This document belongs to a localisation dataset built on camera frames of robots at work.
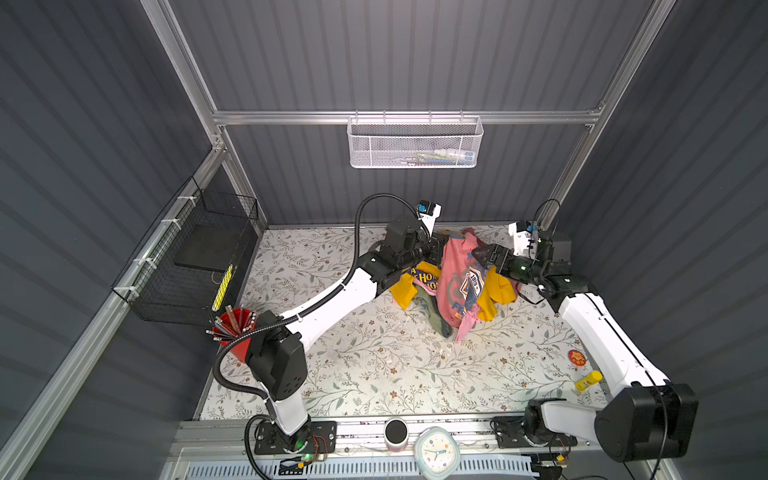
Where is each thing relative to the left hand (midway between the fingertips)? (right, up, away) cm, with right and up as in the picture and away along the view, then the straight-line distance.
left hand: (447, 235), depth 76 cm
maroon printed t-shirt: (+4, -3, +1) cm, 5 cm away
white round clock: (-4, -52, -7) cm, 52 cm away
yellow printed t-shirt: (+19, -16, +17) cm, 30 cm away
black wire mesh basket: (-65, -9, -3) cm, 65 cm away
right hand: (+11, -6, +3) cm, 13 cm away
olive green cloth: (-4, -20, +16) cm, 25 cm away
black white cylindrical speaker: (-13, -47, -6) cm, 50 cm away
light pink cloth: (+4, -15, +5) cm, 16 cm away
